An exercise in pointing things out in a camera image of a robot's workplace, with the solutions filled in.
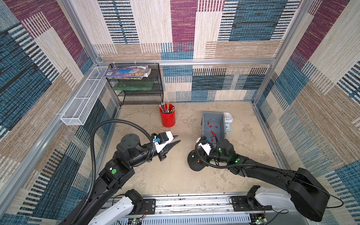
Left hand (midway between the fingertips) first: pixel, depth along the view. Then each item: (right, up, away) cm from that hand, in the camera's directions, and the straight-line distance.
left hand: (177, 137), depth 58 cm
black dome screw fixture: (+9, -17, +21) cm, 29 cm away
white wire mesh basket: (-49, +11, +13) cm, 52 cm away
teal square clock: (+36, +1, +44) cm, 57 cm away
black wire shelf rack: (-25, +30, +57) cm, 69 cm away
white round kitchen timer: (+37, +8, +49) cm, 62 cm away
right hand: (+9, -12, +21) cm, 26 cm away
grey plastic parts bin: (+25, +1, +47) cm, 53 cm away
